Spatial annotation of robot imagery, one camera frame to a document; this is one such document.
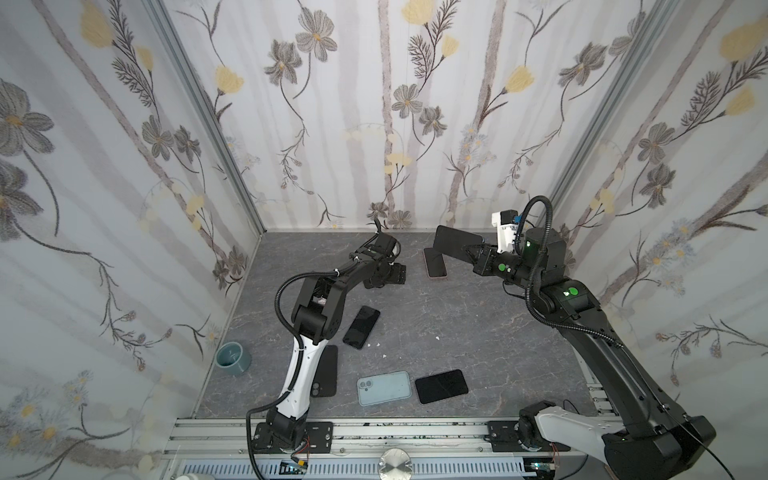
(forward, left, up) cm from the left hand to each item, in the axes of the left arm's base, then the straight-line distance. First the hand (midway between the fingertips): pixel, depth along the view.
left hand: (395, 270), depth 104 cm
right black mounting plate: (-52, -25, 0) cm, 58 cm away
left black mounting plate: (-51, +21, -2) cm, 55 cm away
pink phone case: (+5, -15, -2) cm, 16 cm away
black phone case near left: (-36, +22, -3) cm, 42 cm away
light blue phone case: (-39, +5, -3) cm, 39 cm away
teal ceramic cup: (-29, +50, -3) cm, 57 cm away
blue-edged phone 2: (-20, +11, -2) cm, 23 cm away
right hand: (-17, -14, +35) cm, 41 cm away
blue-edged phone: (-12, -12, +30) cm, 34 cm away
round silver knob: (-57, +3, +13) cm, 59 cm away
